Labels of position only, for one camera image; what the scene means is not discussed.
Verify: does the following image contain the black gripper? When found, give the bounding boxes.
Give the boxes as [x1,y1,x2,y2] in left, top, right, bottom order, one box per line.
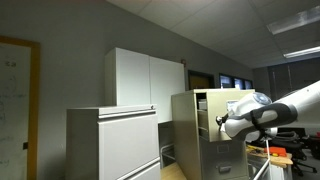
[215,114,230,127]

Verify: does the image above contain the beige file cabinet drawer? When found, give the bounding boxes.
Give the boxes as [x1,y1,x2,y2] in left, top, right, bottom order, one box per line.
[195,89,256,143]

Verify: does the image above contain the white drawer label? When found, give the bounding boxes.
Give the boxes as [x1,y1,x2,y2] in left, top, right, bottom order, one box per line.
[226,99,240,116]

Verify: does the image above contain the metal drawer label holder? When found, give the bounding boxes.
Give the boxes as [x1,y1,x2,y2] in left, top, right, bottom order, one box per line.
[217,143,230,154]

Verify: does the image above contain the beige metal file cabinet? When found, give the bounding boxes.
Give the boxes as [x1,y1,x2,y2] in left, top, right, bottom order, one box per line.
[171,88,256,180]

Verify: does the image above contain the tall white storage cabinet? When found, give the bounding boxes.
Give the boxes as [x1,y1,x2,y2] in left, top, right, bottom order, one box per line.
[104,47,186,124]

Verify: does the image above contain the low white lateral cabinet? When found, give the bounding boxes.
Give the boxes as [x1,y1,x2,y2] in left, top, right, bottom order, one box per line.
[65,103,162,180]

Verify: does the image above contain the dark wooden door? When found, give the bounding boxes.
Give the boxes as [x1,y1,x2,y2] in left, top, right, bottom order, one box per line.
[187,69,216,91]

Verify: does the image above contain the yellow tool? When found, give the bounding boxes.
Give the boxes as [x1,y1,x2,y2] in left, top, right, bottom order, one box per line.
[247,145,268,155]

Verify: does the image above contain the white stand pole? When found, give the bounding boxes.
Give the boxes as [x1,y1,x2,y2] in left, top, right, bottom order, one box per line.
[252,139,272,180]

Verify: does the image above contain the orange tool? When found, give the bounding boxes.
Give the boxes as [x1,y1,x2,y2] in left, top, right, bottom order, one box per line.
[264,146,288,158]

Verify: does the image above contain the wooden workbench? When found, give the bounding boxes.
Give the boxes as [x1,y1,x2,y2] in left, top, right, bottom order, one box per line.
[246,144,294,169]

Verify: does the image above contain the narrow ceiling light strip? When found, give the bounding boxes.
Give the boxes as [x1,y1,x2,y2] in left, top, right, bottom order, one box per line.
[282,44,320,60]

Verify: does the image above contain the large ceiling light panel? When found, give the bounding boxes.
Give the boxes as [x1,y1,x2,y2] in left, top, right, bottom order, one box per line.
[266,4,320,36]

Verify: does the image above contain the wood-framed whiteboard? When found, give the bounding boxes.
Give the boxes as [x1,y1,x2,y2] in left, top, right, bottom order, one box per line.
[0,35,42,180]

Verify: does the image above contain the metal lower drawer handle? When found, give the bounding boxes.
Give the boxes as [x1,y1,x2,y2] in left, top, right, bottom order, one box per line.
[215,163,233,174]

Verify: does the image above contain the white metal tube frame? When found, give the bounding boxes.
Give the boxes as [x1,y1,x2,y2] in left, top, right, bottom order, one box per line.
[160,143,177,168]

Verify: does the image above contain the dark wall cabinet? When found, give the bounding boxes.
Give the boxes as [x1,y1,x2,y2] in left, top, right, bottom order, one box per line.
[268,59,320,102]

